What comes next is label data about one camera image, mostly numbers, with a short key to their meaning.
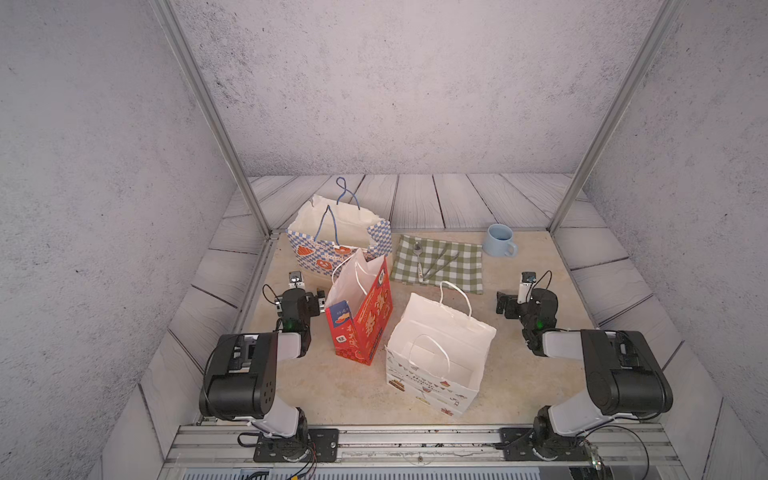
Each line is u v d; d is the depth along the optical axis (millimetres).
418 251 1145
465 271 1078
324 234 842
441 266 1084
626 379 452
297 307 712
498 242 1101
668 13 700
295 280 808
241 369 504
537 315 730
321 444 730
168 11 700
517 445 721
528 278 826
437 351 889
